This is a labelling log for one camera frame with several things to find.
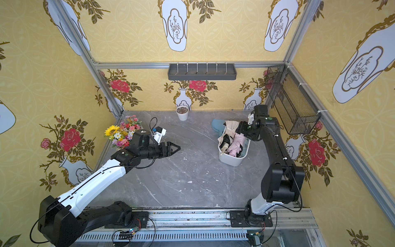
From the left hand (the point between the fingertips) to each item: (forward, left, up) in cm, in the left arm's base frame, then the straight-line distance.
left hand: (172, 147), depth 78 cm
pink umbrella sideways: (+2, -33, -5) cm, 33 cm away
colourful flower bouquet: (+10, +30, -3) cm, 31 cm away
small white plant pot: (+39, -2, -13) cm, 41 cm away
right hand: (+10, -40, 0) cm, 41 cm away
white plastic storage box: (-3, -34, -11) cm, 35 cm away
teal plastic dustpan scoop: (+31, -29, -22) cm, 48 cm away
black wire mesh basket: (+7, -61, +15) cm, 63 cm away
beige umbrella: (+6, -28, -3) cm, 29 cm away
